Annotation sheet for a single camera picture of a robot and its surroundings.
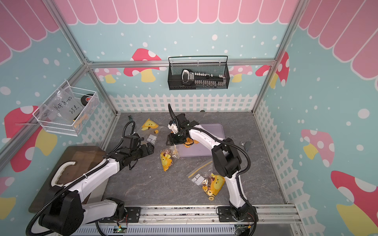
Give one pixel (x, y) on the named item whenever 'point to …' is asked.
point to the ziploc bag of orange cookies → (149, 124)
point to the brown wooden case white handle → (71, 161)
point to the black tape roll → (85, 99)
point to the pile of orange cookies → (189, 142)
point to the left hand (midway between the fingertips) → (148, 151)
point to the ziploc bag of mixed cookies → (167, 155)
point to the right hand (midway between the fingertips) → (169, 143)
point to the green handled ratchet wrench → (130, 118)
